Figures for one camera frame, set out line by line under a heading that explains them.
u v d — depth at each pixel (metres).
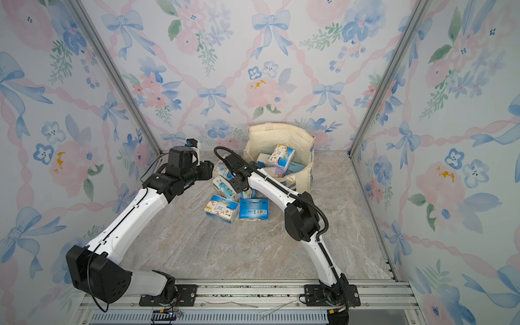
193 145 0.68
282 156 0.93
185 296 0.74
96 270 0.39
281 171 0.90
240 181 0.68
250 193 0.94
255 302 0.73
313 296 0.73
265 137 0.95
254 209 0.90
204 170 0.70
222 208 0.90
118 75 0.87
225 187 0.95
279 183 0.61
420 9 0.69
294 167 1.00
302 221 0.57
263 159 1.00
